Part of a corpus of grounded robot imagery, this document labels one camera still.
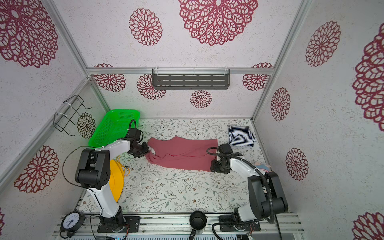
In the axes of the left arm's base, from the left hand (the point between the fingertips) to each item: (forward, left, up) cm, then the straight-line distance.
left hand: (148, 153), depth 99 cm
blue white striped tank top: (+14, -66, 0) cm, 67 cm away
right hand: (-11, -43, +2) cm, 45 cm away
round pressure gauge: (-40, +30, +2) cm, 50 cm away
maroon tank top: (0, -24, -1) cm, 24 cm away
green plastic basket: (+26, +32, -1) cm, 41 cm away
